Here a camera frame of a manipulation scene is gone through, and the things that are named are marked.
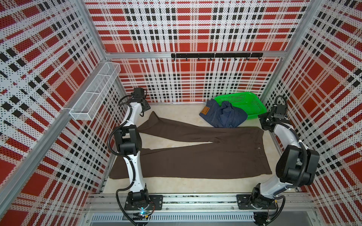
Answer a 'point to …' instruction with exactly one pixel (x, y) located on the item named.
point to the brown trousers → (228, 151)
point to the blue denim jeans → (224, 116)
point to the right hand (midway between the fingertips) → (261, 116)
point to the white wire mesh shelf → (87, 107)
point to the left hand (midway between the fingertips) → (145, 107)
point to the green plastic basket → (247, 101)
